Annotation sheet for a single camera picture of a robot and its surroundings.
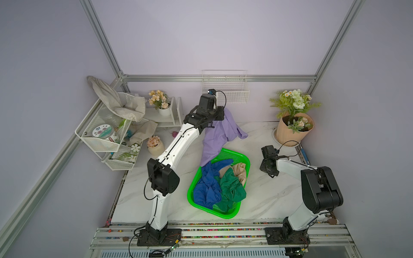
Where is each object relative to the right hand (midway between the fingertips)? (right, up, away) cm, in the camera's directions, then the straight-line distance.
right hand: (268, 170), depth 96 cm
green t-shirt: (-24, -6, -20) cm, 32 cm away
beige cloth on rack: (-74, +23, -5) cm, 77 cm away
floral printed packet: (-80, +12, -11) cm, 82 cm away
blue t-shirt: (-37, -6, -19) cm, 42 cm away
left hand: (-29, +35, -15) cm, 47 cm away
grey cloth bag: (-76, +36, -15) cm, 86 cm away
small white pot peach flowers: (-66, +42, 0) cm, 78 cm away
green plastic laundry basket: (-19, +8, -3) cm, 21 cm away
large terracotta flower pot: (+13, +26, -4) cm, 29 cm away
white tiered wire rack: (-77, +26, -22) cm, 84 cm away
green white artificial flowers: (+12, +40, -7) cm, 42 cm away
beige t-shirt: (-19, +2, -8) cm, 21 cm away
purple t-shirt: (-31, +23, -10) cm, 40 cm away
